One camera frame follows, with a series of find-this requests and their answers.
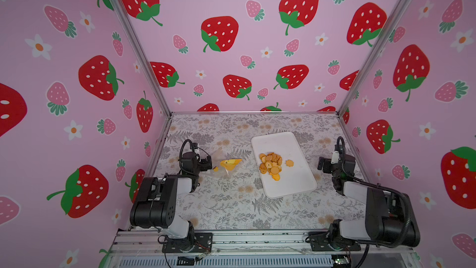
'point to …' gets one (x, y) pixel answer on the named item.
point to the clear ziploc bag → (229, 164)
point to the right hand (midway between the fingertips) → (328, 157)
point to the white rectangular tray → (284, 144)
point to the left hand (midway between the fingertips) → (201, 156)
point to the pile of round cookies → (271, 164)
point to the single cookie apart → (289, 163)
